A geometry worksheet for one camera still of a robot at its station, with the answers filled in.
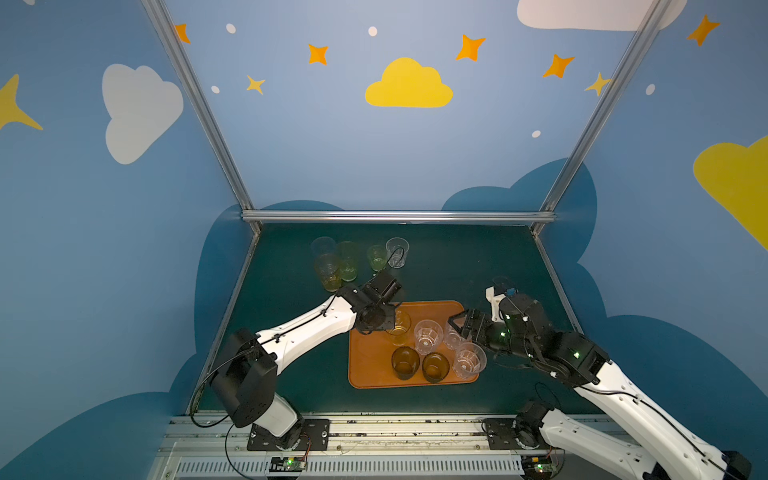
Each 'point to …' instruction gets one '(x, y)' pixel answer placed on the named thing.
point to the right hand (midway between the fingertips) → (461, 321)
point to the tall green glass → (348, 255)
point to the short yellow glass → (402, 323)
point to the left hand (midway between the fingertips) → (392, 322)
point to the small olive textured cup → (435, 366)
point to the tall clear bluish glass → (323, 245)
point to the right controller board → (536, 467)
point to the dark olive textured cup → (405, 361)
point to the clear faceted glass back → (397, 248)
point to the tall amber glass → (329, 268)
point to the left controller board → (287, 464)
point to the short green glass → (378, 255)
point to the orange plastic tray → (370, 363)
